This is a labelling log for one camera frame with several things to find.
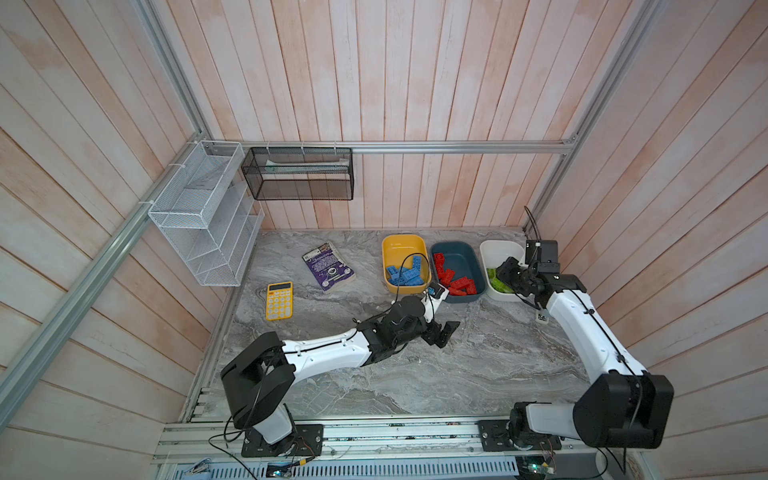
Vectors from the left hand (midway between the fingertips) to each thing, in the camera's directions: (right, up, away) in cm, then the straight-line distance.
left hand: (445, 319), depth 77 cm
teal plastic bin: (+12, +13, +31) cm, 36 cm away
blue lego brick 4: (-5, +8, +25) cm, 26 cm away
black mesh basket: (-45, +46, +26) cm, 70 cm away
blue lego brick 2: (-7, +11, +26) cm, 29 cm away
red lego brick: (+5, +11, +26) cm, 29 cm away
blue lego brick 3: (-12, +11, +26) cm, 30 cm away
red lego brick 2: (+8, +10, +27) cm, 30 cm away
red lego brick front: (+9, +5, +21) cm, 24 cm away
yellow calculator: (-51, +2, +21) cm, 55 cm away
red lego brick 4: (+14, +6, +24) cm, 28 cm away
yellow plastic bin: (-7, +14, +29) cm, 33 cm away
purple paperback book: (-35, +12, +27) cm, 46 cm away
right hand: (+18, +13, +8) cm, 24 cm away
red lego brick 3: (+11, +8, +24) cm, 27 cm away
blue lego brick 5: (-11, +9, +24) cm, 28 cm away
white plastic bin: (+27, +18, +36) cm, 48 cm away
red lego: (+5, +15, +30) cm, 34 cm away
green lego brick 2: (+17, +8, 0) cm, 19 cm away
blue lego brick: (-3, +14, +29) cm, 32 cm away
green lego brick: (+14, +9, +1) cm, 17 cm away
